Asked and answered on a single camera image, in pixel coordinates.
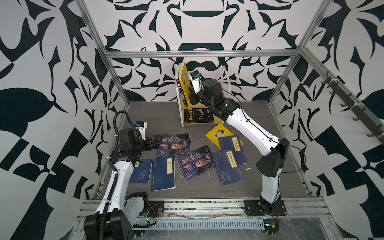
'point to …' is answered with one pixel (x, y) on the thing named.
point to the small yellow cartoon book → (219, 131)
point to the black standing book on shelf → (183, 98)
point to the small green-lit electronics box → (271, 226)
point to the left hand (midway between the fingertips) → (154, 135)
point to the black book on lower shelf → (198, 115)
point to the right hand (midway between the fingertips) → (190, 85)
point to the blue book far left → (141, 171)
